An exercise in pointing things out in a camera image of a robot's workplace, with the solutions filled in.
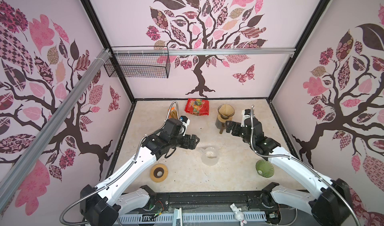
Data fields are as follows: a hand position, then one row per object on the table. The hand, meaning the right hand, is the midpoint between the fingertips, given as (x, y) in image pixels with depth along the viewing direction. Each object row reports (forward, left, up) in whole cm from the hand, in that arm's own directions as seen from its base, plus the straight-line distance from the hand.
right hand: (232, 121), depth 80 cm
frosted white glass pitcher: (-11, +12, -21) cm, 27 cm away
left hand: (-11, +23, -2) cm, 25 cm away
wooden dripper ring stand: (+9, +2, -11) cm, 14 cm away
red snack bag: (+26, +19, -17) cm, 36 cm away
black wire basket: (+39, +57, +14) cm, 71 cm away
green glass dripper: (-19, -18, -19) cm, 33 cm away
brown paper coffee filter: (+14, +1, -7) cm, 16 cm away
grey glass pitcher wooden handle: (+7, +3, -18) cm, 20 cm away
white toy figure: (-41, +1, -18) cm, 45 cm away
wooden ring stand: (-21, +42, -21) cm, 51 cm away
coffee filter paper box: (+17, +36, -12) cm, 41 cm away
